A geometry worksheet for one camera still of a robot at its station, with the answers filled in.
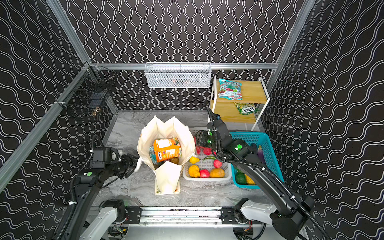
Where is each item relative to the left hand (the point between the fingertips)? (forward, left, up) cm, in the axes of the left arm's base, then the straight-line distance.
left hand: (142, 162), depth 74 cm
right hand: (+10, -28, +10) cm, 31 cm away
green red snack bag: (+35, -44, +18) cm, 59 cm away
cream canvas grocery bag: (-8, -14, +4) cm, 17 cm away
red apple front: (+1, -31, -13) cm, 34 cm away
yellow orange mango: (+2, -38, -13) cm, 40 cm away
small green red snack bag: (+6, -2, -6) cm, 9 cm away
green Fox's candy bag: (+40, -58, 0) cm, 71 cm away
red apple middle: (+15, -33, -13) cm, 38 cm away
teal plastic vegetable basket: (+22, -68, -11) cm, 73 cm away
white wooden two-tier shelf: (+37, -58, +15) cm, 71 cm away
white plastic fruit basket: (+6, -29, -18) cm, 35 cm away
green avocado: (-1, -50, -14) cm, 52 cm away
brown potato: (+7, -14, -10) cm, 19 cm away
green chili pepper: (+13, -34, -17) cm, 40 cm away
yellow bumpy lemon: (+2, -25, -13) cm, 28 cm away
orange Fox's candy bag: (+10, -9, -4) cm, 14 cm away
